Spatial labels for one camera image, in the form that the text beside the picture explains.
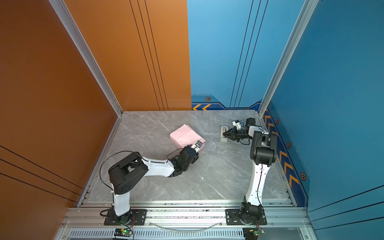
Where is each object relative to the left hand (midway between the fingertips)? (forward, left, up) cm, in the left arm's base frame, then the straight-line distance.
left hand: (193, 149), depth 94 cm
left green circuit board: (-43, +33, -6) cm, 54 cm away
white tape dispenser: (+9, -20, -2) cm, 22 cm away
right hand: (+12, -21, 0) cm, 24 cm away
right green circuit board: (-43, -28, -4) cm, 51 cm away
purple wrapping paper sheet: (+8, +4, +3) cm, 10 cm away
